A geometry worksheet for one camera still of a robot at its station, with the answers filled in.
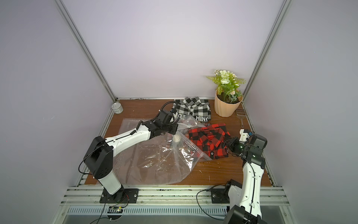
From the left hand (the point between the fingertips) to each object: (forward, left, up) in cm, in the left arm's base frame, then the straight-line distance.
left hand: (178, 125), depth 87 cm
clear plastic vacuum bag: (-17, +10, -13) cm, 24 cm away
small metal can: (+22, +50, -8) cm, 55 cm away
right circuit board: (-42, -27, -15) cm, 52 cm away
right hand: (-9, -29, +5) cm, 31 cm away
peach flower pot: (+16, -33, +3) cm, 36 cm away
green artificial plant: (+23, -32, +15) cm, 42 cm away
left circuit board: (-45, +33, -17) cm, 58 cm away
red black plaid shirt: (-10, -20, 0) cm, 22 cm away
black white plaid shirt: (+24, -15, -11) cm, 30 cm away
